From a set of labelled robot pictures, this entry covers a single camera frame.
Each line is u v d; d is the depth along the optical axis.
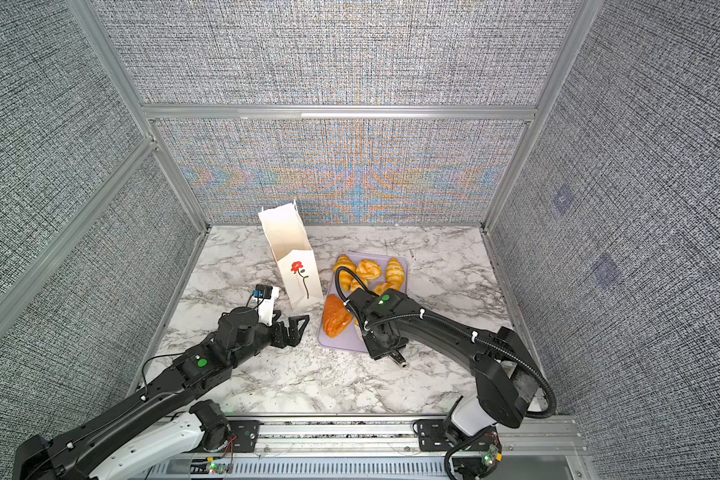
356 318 0.64
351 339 0.90
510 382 0.43
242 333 0.56
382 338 0.66
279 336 0.66
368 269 1.02
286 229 0.95
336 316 0.91
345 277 1.01
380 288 0.97
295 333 0.68
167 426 0.58
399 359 0.69
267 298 0.67
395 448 0.73
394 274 1.00
